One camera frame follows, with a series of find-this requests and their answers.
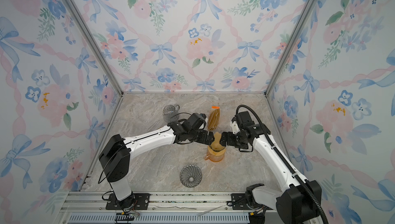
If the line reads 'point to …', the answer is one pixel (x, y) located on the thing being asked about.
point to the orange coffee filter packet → (214, 118)
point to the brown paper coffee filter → (216, 144)
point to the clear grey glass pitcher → (170, 113)
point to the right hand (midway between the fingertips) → (227, 141)
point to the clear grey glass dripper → (191, 175)
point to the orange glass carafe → (215, 156)
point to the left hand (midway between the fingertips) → (209, 137)
